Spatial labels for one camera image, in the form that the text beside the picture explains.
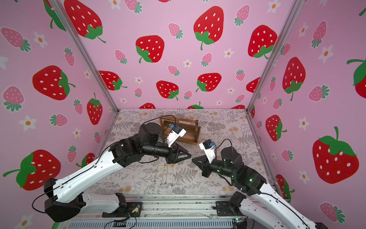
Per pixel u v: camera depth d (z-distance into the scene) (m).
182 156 0.57
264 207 0.45
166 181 0.84
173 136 0.54
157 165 0.90
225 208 0.73
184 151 0.55
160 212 0.73
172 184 0.84
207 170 0.55
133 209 0.73
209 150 0.56
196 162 0.63
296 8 0.69
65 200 0.39
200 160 0.63
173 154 0.51
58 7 0.68
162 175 0.86
